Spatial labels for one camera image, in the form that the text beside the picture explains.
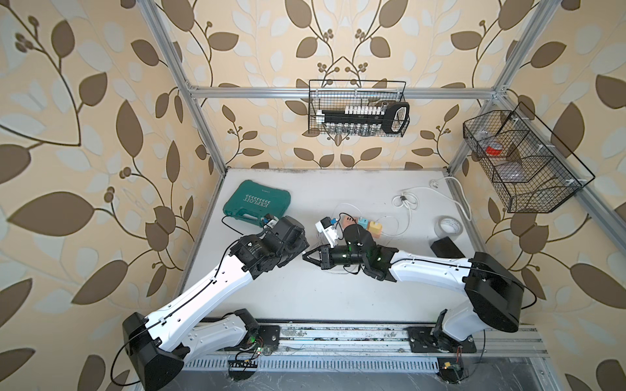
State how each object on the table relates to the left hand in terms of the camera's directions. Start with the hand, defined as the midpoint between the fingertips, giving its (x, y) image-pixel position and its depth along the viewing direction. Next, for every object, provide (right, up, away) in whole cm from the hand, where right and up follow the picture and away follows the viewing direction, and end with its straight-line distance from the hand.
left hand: (302, 241), depth 74 cm
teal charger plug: (+22, +3, +20) cm, 30 cm away
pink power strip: (+16, +4, +25) cm, 30 cm away
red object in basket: (+64, +29, +7) cm, 70 cm away
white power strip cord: (+68, +18, +44) cm, 83 cm away
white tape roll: (+58, +1, +25) cm, 63 cm away
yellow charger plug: (+27, +1, +18) cm, 32 cm away
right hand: (0, -5, 0) cm, 5 cm away
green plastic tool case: (-24, +11, +28) cm, 39 cm away
